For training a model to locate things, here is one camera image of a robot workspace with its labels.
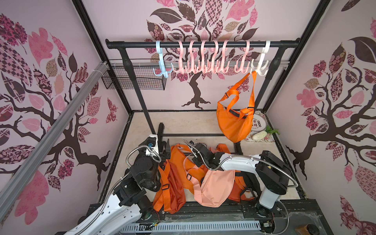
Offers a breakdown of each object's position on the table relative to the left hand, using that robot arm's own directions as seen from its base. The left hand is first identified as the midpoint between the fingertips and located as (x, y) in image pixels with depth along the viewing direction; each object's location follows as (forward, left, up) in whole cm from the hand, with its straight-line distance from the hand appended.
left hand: (159, 142), depth 67 cm
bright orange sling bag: (+18, -40, -5) cm, 44 cm away
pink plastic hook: (+107, -50, -23) cm, 121 cm away
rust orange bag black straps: (-13, -42, -27) cm, 51 cm away
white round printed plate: (+35, -69, -28) cm, 82 cm away
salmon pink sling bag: (-13, -28, -23) cm, 39 cm away
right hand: (+7, -17, -23) cm, 30 cm away
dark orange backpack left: (-17, -4, -25) cm, 30 cm away
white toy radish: (+21, -63, -26) cm, 71 cm away
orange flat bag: (+7, -7, -24) cm, 26 cm away
